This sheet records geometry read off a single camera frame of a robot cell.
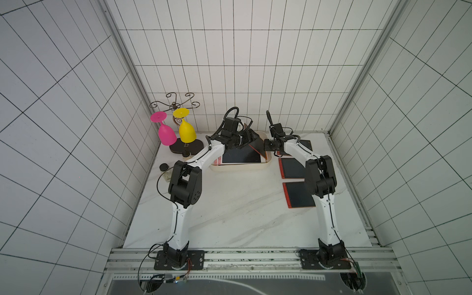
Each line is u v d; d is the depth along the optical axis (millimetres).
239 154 1106
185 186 545
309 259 726
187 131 877
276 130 851
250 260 742
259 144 1008
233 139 792
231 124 749
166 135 899
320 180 620
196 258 735
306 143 1146
